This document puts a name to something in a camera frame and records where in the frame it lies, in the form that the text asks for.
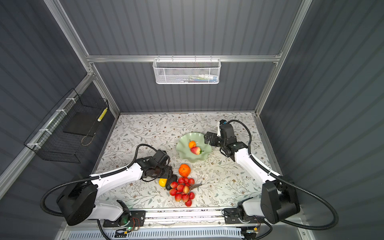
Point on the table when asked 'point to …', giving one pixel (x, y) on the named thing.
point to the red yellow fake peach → (196, 150)
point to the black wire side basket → (64, 134)
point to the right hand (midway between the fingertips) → (212, 137)
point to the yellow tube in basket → (102, 114)
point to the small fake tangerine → (192, 144)
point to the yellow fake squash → (162, 182)
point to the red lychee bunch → (180, 189)
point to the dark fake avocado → (174, 178)
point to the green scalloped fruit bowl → (183, 150)
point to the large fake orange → (184, 170)
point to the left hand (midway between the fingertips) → (169, 173)
